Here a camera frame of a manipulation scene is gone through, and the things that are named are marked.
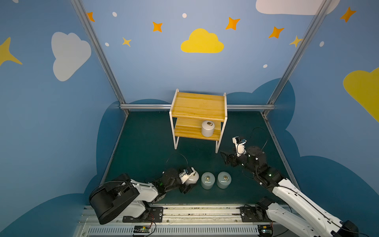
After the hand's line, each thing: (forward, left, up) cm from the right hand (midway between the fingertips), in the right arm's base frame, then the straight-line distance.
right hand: (229, 148), depth 78 cm
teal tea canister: (-14, +11, -11) cm, 21 cm away
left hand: (-10, +19, -16) cm, 27 cm away
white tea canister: (+10, +12, +4) cm, 16 cm away
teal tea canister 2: (-13, +2, -12) cm, 18 cm away
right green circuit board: (-34, -19, -22) cm, 44 cm away
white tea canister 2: (-14, +19, -11) cm, 26 cm away
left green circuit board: (-37, +43, -20) cm, 60 cm away
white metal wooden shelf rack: (+10, +18, +14) cm, 24 cm away
